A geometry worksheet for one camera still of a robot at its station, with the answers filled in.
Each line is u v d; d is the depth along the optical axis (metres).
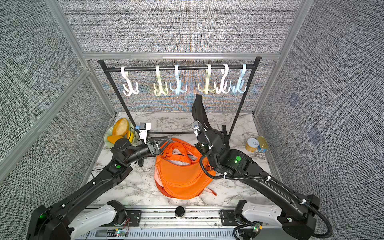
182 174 0.78
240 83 0.66
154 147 0.59
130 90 0.66
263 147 0.95
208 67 0.58
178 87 0.66
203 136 0.43
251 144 0.95
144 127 0.62
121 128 1.00
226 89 0.67
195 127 0.52
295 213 0.38
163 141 0.70
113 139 0.98
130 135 1.03
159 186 0.78
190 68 0.59
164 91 0.67
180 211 0.67
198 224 0.73
